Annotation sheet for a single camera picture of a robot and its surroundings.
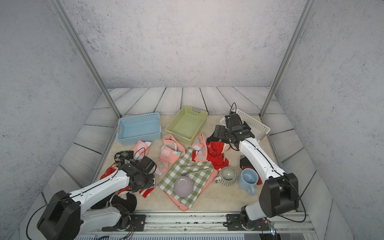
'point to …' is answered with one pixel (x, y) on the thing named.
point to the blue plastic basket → (146, 127)
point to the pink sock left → (142, 149)
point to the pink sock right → (201, 147)
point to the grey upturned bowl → (183, 186)
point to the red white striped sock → (144, 193)
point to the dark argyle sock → (123, 157)
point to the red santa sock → (114, 167)
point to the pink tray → (183, 206)
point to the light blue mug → (248, 179)
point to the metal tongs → (200, 167)
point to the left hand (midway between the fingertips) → (152, 185)
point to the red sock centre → (215, 150)
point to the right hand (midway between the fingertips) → (224, 130)
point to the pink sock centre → (170, 151)
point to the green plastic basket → (188, 122)
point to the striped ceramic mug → (226, 176)
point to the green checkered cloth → (199, 172)
